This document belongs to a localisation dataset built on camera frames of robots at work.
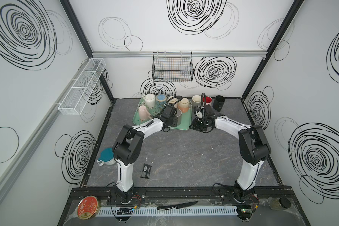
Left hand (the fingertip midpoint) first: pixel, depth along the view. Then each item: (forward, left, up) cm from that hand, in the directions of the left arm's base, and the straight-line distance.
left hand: (173, 120), depth 98 cm
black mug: (+17, -35, +1) cm, 39 cm away
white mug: (+18, +19, +1) cm, 26 cm away
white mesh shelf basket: (-8, +53, +25) cm, 59 cm away
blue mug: (+13, +10, +5) cm, 17 cm away
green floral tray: (+9, +20, +1) cm, 22 cm away
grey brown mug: (+3, -4, +4) cm, 6 cm away
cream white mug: (+19, -27, +1) cm, 34 cm away
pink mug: (+5, +22, -1) cm, 23 cm away
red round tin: (-51, +41, -4) cm, 66 cm away
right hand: (-5, -12, -1) cm, 13 cm away
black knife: (-50, -3, -7) cm, 50 cm away
